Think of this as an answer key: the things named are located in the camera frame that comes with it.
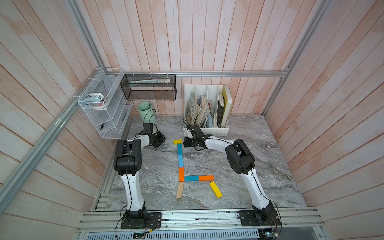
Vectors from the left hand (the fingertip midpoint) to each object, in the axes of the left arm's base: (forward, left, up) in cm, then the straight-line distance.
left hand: (167, 139), depth 105 cm
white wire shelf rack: (-8, +26, +28) cm, 39 cm away
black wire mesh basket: (+29, +13, +24) cm, 39 cm away
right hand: (-2, -11, -1) cm, 12 cm away
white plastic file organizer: (+13, -25, +19) cm, 34 cm away
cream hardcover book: (+11, -40, +25) cm, 49 cm away
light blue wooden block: (-17, -11, 0) cm, 20 cm away
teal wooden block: (-7, -9, -2) cm, 12 cm away
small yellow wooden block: (-2, -8, -1) cm, 8 cm away
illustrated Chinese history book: (+14, -19, +16) cm, 28 cm away
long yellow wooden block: (-35, -31, -1) cm, 47 cm away
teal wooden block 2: (-28, -18, -1) cm, 33 cm away
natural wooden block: (-35, -11, -1) cm, 36 cm away
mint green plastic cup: (+17, +16, +10) cm, 25 cm away
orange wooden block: (-25, -11, -2) cm, 28 cm away
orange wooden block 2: (-28, -27, -1) cm, 39 cm away
